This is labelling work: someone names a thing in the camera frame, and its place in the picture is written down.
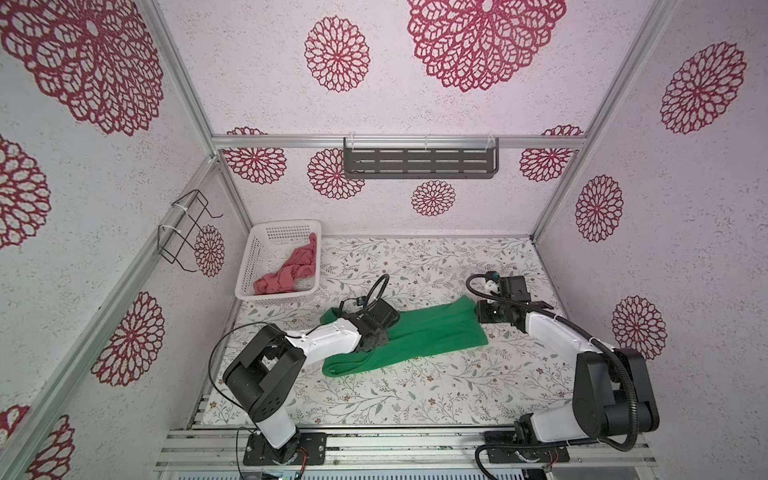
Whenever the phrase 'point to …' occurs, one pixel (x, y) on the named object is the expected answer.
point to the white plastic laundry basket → (268, 247)
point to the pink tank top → (301, 264)
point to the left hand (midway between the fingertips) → (375, 339)
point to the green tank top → (450, 325)
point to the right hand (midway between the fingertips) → (480, 304)
